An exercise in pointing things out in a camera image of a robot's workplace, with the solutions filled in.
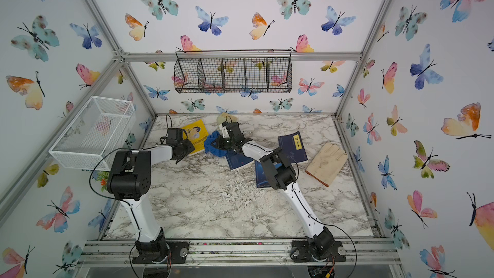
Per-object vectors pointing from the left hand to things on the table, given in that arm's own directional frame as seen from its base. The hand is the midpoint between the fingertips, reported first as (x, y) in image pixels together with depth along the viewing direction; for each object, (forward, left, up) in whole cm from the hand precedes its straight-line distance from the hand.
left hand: (194, 144), depth 105 cm
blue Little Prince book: (-20, -35, -1) cm, 41 cm away
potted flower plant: (-26, +28, +14) cm, 41 cm away
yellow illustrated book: (+8, 0, -1) cm, 8 cm away
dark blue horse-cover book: (-1, -52, -1) cm, 53 cm away
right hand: (-1, -9, +3) cm, 10 cm away
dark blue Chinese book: (-10, -23, 0) cm, 25 cm away
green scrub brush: (+21, -13, -2) cm, 24 cm away
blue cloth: (-4, -9, +2) cm, 10 cm away
